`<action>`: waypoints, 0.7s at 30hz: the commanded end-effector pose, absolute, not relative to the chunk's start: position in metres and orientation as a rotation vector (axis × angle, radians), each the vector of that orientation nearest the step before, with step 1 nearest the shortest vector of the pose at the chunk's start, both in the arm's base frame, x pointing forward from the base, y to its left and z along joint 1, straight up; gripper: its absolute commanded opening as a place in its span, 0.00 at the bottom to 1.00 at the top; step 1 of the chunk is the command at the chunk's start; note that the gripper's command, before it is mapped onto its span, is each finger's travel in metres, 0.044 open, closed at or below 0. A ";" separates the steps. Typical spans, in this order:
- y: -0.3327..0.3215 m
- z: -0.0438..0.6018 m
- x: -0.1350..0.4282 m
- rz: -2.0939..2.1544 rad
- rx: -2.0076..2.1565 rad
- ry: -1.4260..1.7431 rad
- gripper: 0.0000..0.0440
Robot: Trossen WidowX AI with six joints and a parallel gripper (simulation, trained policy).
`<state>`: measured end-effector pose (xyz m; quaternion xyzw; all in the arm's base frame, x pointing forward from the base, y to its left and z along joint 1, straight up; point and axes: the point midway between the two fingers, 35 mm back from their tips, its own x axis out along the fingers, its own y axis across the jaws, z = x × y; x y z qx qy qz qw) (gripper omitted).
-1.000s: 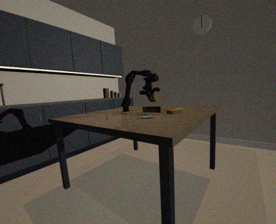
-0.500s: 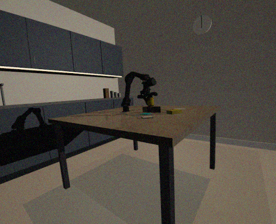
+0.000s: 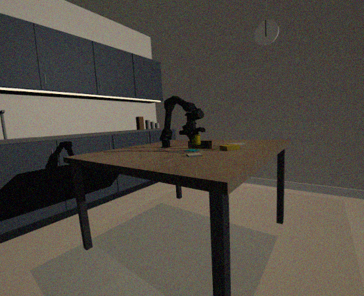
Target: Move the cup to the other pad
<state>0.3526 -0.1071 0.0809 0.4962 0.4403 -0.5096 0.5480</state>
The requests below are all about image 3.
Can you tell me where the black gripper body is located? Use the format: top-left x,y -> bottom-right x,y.
179,120 -> 205,135

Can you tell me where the yellow rectangular block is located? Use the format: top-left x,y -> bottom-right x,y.
219,144 -> 240,151

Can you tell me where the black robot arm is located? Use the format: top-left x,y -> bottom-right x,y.
160,95 -> 204,148

